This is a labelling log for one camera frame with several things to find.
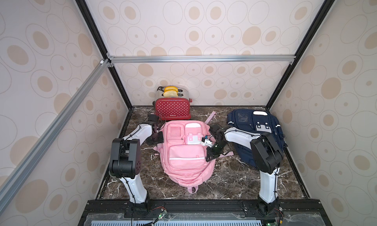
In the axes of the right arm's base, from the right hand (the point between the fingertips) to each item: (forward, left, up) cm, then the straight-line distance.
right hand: (207, 162), depth 89 cm
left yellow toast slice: (+42, +27, +21) cm, 54 cm away
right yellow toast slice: (+39, +26, +19) cm, 51 cm away
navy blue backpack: (+31, -36, +3) cm, 48 cm away
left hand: (+12, +30, +5) cm, 33 cm away
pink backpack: (+1, +15, +4) cm, 15 cm away
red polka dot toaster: (+33, +25, +13) cm, 43 cm away
